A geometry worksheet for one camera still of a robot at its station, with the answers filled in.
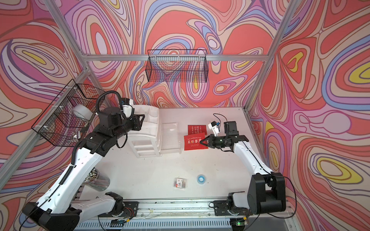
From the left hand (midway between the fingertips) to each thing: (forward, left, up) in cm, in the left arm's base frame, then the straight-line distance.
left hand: (144, 115), depth 69 cm
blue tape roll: (-19, -30, -35) cm, 49 cm away
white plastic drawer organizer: (-6, +1, -15) cm, 16 cm away
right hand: (-6, -29, -19) cm, 35 cm away
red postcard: (-3, -24, -20) cm, 31 cm away
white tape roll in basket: (+5, +34, -2) cm, 34 cm away
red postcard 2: (+18, -29, -34) cm, 48 cm away
